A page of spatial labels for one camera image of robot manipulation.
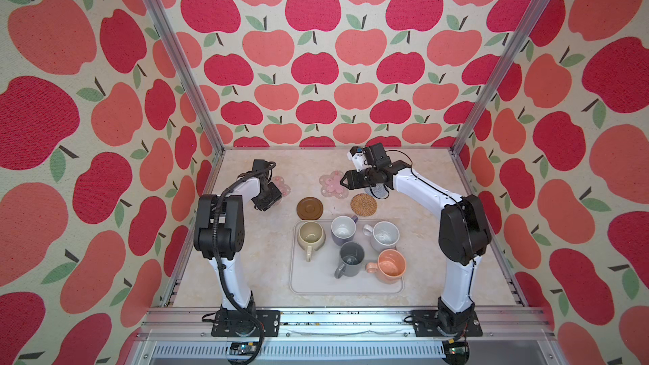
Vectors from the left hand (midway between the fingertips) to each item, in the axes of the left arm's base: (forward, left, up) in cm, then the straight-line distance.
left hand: (280, 199), depth 101 cm
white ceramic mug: (-16, -40, 0) cm, 43 cm away
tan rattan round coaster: (-2, -34, -2) cm, 34 cm away
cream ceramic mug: (-16, -13, 0) cm, 21 cm away
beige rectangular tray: (-30, -15, -1) cm, 34 cm away
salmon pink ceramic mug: (-27, -40, -1) cm, 48 cm away
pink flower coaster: (+11, +3, -3) cm, 12 cm away
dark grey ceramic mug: (-24, -27, 0) cm, 36 cm away
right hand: (+1, -28, +11) cm, 30 cm away
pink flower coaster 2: (+8, -21, -1) cm, 23 cm away
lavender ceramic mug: (-13, -25, 0) cm, 28 cm away
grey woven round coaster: (-10, -35, +19) cm, 41 cm away
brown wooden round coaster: (-4, -12, -1) cm, 12 cm away
